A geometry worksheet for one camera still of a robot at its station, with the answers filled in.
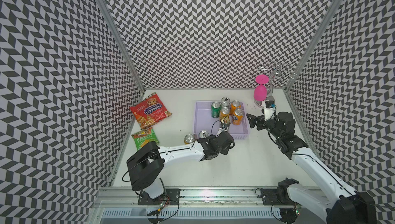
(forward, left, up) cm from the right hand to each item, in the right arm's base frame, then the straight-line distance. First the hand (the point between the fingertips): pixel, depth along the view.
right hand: (255, 114), depth 80 cm
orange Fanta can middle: (+9, +15, -11) cm, 20 cm away
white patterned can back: (+15, +13, -7) cm, 21 cm away
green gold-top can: (+4, +14, -11) cm, 19 cm away
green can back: (+13, +20, -12) cm, 26 cm away
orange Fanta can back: (+15, +7, -10) cm, 19 cm away
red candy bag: (+14, +64, -15) cm, 67 cm away
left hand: (-10, +17, -12) cm, 23 cm away
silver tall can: (-8, +27, -5) cm, 29 cm away
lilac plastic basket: (+10, +28, -22) cm, 37 cm away
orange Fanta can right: (+6, +7, -12) cm, 15 cm away
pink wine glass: (+19, -8, -2) cm, 21 cm away
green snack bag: (-5, +63, -17) cm, 65 cm away
